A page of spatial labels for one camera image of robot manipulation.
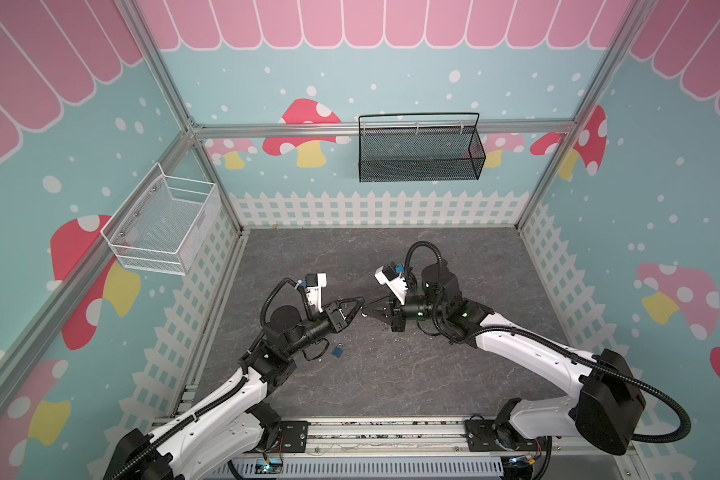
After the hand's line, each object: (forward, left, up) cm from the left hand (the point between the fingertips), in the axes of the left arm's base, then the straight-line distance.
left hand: (365, 308), depth 70 cm
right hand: (-1, 0, 0) cm, 1 cm away
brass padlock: (-1, 0, 0) cm, 2 cm away
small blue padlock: (-1, +8, -25) cm, 26 cm away
